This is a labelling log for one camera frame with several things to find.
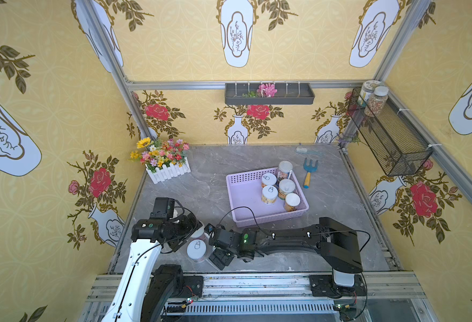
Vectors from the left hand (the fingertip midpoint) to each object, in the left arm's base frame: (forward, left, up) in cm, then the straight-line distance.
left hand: (188, 231), depth 77 cm
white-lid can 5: (-6, -3, -6) cm, 9 cm away
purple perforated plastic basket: (+23, -24, -9) cm, 34 cm away
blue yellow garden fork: (+37, -60, -11) cm, 71 cm away
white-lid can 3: (+21, -42, -2) cm, 47 cm away
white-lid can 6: (0, -4, -4) cm, 6 cm away
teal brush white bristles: (+50, -60, -10) cm, 79 cm away
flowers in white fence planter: (+33, +15, +3) cm, 37 cm away
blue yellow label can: (+27, -42, +2) cm, 50 cm away
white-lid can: (+27, -35, -5) cm, 45 cm away
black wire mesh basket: (+28, -85, +18) cm, 92 cm away
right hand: (-2, -12, -7) cm, 14 cm away
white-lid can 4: (+14, -44, -4) cm, 47 cm away
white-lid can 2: (+19, -35, -6) cm, 40 cm away
